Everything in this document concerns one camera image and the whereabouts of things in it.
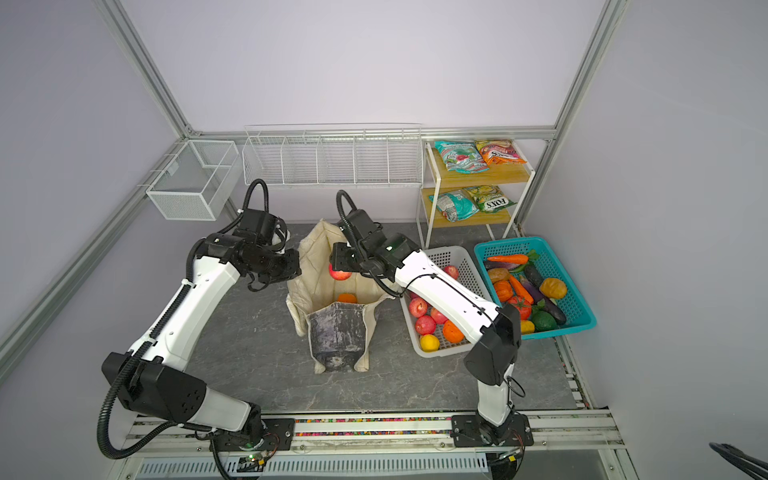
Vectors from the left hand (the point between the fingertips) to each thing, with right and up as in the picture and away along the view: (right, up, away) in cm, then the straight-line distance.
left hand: (301, 274), depth 77 cm
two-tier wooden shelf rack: (+59, +27, +9) cm, 66 cm away
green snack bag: (+57, +24, +25) cm, 67 cm away
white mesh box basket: (-41, +29, +20) cm, 54 cm away
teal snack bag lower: (+45, +21, +22) cm, 55 cm away
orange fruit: (+9, -9, +17) cm, 22 cm away
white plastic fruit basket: (+47, +3, +21) cm, 51 cm away
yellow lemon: (+34, -20, +7) cm, 40 cm away
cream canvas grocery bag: (+11, -9, -8) cm, 16 cm away
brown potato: (+73, -5, +13) cm, 74 cm away
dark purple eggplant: (+71, -6, +22) cm, 74 cm away
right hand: (+10, +4, -2) cm, 11 cm away
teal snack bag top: (+45, +34, +12) cm, 58 cm away
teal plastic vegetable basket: (+70, -2, +28) cm, 75 cm away
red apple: (+10, 0, -3) cm, 11 cm away
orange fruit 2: (+41, -18, +8) cm, 45 cm away
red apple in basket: (+31, -10, +10) cm, 34 cm away
